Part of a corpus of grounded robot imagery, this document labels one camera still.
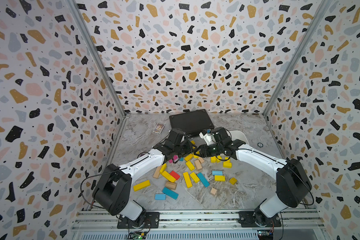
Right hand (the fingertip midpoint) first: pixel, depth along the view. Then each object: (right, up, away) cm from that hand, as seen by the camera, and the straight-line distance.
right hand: (197, 153), depth 83 cm
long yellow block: (-31, -19, +2) cm, 37 cm away
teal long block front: (-15, -22, 0) cm, 27 cm away
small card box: (-27, +14, +28) cm, 41 cm away
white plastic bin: (+30, +9, +22) cm, 38 cm away
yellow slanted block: (-17, -15, +5) cm, 23 cm away
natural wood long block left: (-24, -12, +7) cm, 28 cm away
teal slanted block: (+4, -16, +5) cm, 18 cm away
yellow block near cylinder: (+14, -16, +5) cm, 21 cm away
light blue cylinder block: (+13, -13, +7) cm, 20 cm away
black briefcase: (-2, +17, +30) cm, 35 cm away
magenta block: (-11, 0, -14) cm, 17 cm away
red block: (-13, -14, +6) cm, 20 cm away
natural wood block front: (-14, -18, +1) cm, 23 cm away
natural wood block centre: (+1, -9, +8) cm, 12 cm away
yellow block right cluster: (+20, -9, +9) cm, 24 cm away
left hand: (+1, +3, 0) cm, 3 cm away
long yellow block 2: (-5, -16, +5) cm, 18 cm away
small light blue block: (-20, -24, -1) cm, 31 cm away
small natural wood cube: (+9, -21, -1) cm, 23 cm away
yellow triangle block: (+21, -17, +5) cm, 28 cm away
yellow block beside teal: (-1, -15, +5) cm, 16 cm away
